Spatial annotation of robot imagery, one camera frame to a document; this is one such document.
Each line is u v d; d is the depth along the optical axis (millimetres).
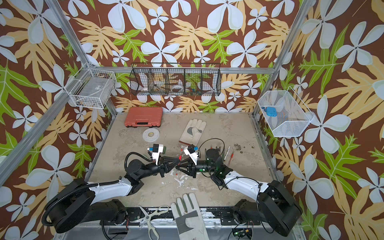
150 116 1119
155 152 652
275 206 415
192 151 662
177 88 987
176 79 972
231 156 956
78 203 426
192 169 651
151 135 1076
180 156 690
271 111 862
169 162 691
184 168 712
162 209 770
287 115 819
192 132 1076
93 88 861
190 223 718
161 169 641
